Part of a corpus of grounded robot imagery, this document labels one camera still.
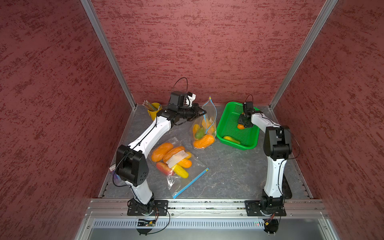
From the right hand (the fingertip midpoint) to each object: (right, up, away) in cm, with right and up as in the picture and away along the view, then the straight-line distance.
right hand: (243, 122), depth 106 cm
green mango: (-32, -6, -15) cm, 36 cm away
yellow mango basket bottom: (-12, -11, -9) cm, 18 cm away
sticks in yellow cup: (-67, +11, -3) cm, 68 cm away
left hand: (-29, +5, -28) cm, 41 cm away
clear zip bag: (-27, -11, -16) cm, 33 cm away
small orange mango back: (-35, -4, -5) cm, 35 cm away
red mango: (-52, -26, -23) cm, 63 cm away
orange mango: (-41, -23, -23) cm, 52 cm away
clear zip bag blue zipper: (-45, -32, -30) cm, 62 cm away
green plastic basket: (-11, -3, +1) cm, 11 cm away
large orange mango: (-49, -17, -20) cm, 55 cm away
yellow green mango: (-27, -2, -12) cm, 29 cm away
